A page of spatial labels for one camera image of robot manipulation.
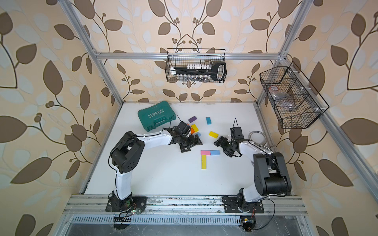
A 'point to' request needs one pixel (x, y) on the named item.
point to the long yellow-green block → (204, 162)
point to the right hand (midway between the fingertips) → (219, 146)
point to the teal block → (208, 120)
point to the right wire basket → (297, 103)
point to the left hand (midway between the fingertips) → (196, 143)
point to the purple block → (191, 120)
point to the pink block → (207, 152)
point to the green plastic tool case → (156, 116)
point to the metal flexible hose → (263, 144)
